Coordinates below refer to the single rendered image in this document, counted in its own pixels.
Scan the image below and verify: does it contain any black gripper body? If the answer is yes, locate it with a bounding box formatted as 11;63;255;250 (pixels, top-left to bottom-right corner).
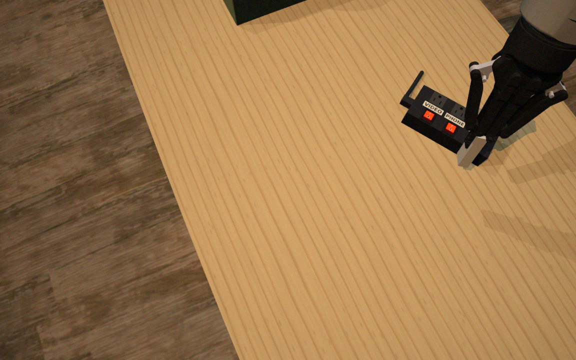
491;16;576;96

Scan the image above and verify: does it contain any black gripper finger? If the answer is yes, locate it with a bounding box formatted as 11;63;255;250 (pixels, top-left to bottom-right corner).
457;56;522;167
463;77;568;168

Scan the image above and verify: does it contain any black power strip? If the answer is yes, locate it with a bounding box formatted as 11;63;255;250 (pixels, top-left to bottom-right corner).
399;70;498;167

